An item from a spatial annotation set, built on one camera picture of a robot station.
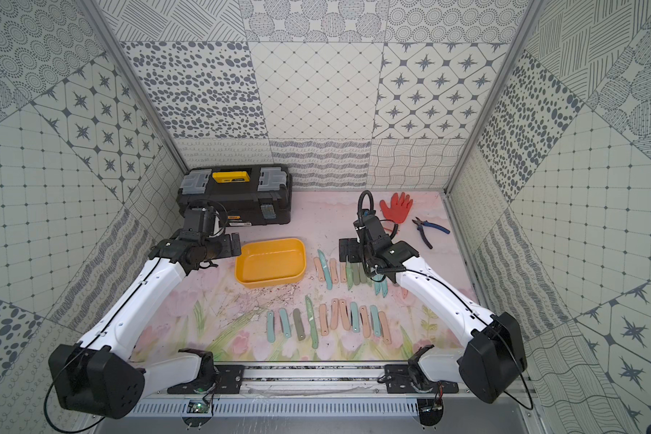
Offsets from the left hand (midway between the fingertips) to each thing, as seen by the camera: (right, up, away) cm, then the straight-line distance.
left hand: (231, 242), depth 81 cm
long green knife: (+26, -30, +1) cm, 39 cm away
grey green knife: (+20, -26, +3) cm, 33 cm away
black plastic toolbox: (0, +15, +15) cm, 22 cm away
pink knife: (+35, -24, +5) cm, 43 cm away
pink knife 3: (+47, -27, +3) cm, 55 cm away
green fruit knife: (+37, -13, +15) cm, 42 cm away
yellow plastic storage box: (+7, -9, +17) cm, 21 cm away
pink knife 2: (+41, -26, +3) cm, 49 cm away
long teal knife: (+29, -12, +15) cm, 35 cm away
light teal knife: (+38, -25, +5) cm, 46 cm away
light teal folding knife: (+16, -27, +3) cm, 32 cm away
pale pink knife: (+31, -25, +5) cm, 40 cm away
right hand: (+39, -2, +1) cm, 39 cm away
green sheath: (+39, -13, +14) cm, 44 cm away
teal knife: (+45, -25, +5) cm, 52 cm away
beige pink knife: (+29, -27, +3) cm, 40 cm away
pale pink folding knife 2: (+31, -12, +15) cm, 37 cm away
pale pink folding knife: (+26, -12, +14) cm, 32 cm away
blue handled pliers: (+68, +5, +30) cm, 74 cm away
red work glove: (+59, +11, +34) cm, 69 cm away
